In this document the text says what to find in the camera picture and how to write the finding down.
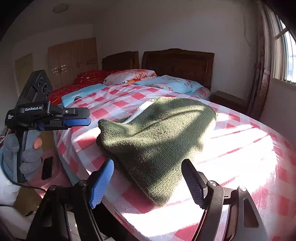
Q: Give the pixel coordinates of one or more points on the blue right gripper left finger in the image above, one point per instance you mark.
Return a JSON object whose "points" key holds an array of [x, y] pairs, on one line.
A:
{"points": [[98, 182]]}

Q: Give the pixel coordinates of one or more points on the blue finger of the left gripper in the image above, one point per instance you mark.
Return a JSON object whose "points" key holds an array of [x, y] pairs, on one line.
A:
{"points": [[63, 124]]}

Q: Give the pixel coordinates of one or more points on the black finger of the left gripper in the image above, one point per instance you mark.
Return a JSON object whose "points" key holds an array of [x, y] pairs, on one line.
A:
{"points": [[69, 112]]}

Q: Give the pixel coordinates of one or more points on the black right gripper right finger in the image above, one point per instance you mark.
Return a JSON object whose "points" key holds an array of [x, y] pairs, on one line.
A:
{"points": [[196, 182]]}

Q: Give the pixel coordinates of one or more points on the green and white knit sweater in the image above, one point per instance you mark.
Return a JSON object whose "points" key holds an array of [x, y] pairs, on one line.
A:
{"points": [[151, 144]]}

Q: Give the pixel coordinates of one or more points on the left gloved hand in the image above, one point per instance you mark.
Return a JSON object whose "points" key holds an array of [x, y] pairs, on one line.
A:
{"points": [[22, 157]]}

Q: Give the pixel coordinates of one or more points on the light blue folded quilt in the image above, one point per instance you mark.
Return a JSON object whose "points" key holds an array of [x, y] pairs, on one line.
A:
{"points": [[72, 96]]}

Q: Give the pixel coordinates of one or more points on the red blanket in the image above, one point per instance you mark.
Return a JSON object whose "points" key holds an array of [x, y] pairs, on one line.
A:
{"points": [[84, 79]]}

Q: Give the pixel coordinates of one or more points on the black phone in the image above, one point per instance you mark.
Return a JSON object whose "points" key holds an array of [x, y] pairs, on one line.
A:
{"points": [[47, 168]]}

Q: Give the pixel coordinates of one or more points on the wooden wardrobe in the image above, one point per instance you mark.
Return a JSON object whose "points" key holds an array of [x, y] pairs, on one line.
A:
{"points": [[69, 59]]}

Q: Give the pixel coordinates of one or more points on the wooden door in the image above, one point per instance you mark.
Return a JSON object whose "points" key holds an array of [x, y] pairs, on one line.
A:
{"points": [[23, 69]]}

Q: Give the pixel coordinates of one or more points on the pink floral pillow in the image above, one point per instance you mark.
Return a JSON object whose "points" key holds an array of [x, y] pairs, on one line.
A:
{"points": [[126, 76]]}

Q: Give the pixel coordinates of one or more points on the dark wooden headboard left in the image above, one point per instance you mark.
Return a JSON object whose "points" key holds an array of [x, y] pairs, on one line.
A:
{"points": [[121, 61]]}

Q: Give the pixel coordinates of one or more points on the dark wooden headboard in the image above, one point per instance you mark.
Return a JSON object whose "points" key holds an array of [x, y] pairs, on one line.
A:
{"points": [[192, 65], [121, 61]]}

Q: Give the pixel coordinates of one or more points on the dark wooden nightstand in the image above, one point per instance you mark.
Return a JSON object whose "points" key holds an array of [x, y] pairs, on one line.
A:
{"points": [[229, 101]]}

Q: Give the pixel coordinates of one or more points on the blue floral pillow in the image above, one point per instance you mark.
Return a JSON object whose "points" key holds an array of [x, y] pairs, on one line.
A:
{"points": [[170, 83]]}

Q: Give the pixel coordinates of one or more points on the patterned curtain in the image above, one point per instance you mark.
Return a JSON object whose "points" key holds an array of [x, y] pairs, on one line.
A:
{"points": [[259, 89]]}

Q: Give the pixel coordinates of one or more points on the dark wooden headboard right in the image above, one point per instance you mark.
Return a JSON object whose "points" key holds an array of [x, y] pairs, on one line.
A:
{"points": [[192, 65]]}

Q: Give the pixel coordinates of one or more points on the barred window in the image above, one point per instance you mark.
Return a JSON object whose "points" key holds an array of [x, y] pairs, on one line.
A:
{"points": [[284, 51]]}

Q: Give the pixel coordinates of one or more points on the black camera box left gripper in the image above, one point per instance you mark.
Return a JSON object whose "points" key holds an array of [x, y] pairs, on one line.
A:
{"points": [[37, 88]]}

